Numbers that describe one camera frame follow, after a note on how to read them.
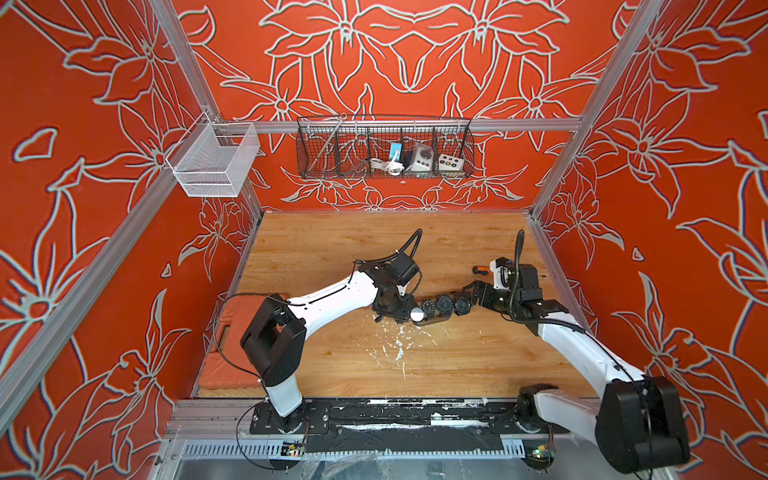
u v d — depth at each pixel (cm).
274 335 48
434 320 87
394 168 85
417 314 83
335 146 98
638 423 39
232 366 48
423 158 90
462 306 83
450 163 94
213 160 93
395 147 83
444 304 84
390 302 69
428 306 83
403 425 73
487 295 75
